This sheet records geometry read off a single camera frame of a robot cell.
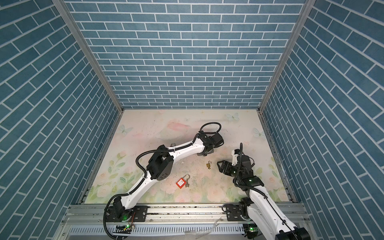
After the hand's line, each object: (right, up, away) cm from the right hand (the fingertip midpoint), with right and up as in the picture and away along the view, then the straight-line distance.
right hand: (221, 163), depth 85 cm
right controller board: (+12, -28, -15) cm, 34 cm away
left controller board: (-50, -29, -13) cm, 59 cm away
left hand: (-7, +4, +13) cm, 16 cm away
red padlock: (-23, -10, -2) cm, 25 cm away
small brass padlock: (-7, -3, +6) cm, 10 cm away
